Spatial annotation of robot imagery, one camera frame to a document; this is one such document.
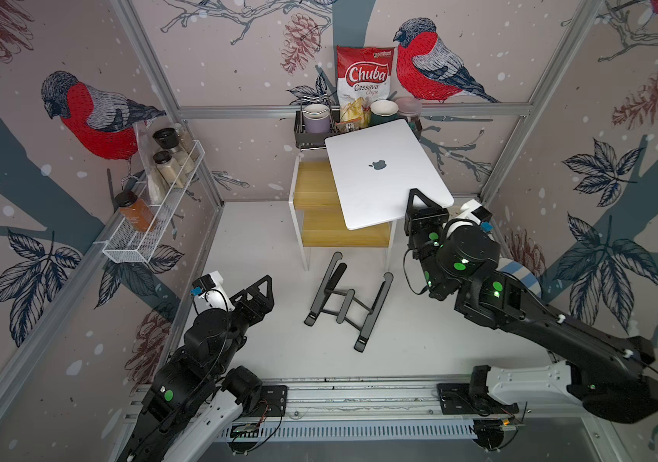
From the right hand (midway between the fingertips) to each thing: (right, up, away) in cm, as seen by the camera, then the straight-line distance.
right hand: (404, 188), depth 55 cm
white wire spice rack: (-61, -9, +11) cm, 62 cm away
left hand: (-30, -20, +10) cm, 37 cm away
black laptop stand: (-16, -32, +38) cm, 52 cm away
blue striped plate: (+49, -22, +46) cm, 70 cm away
